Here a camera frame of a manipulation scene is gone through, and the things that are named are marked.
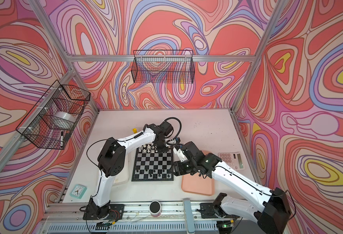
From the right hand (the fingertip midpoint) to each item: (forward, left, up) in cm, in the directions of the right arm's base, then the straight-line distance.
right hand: (175, 173), depth 74 cm
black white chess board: (+9, +15, -11) cm, 21 cm away
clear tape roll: (+24, +56, +20) cm, 64 cm away
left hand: (+20, +5, -9) cm, 22 cm away
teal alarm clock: (-4, +53, -10) cm, 54 cm away
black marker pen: (+14, +57, +14) cm, 60 cm away
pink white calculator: (+11, -37, -10) cm, 40 cm away
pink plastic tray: (-2, -12, -14) cm, 19 cm away
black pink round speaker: (-14, +11, -8) cm, 20 cm away
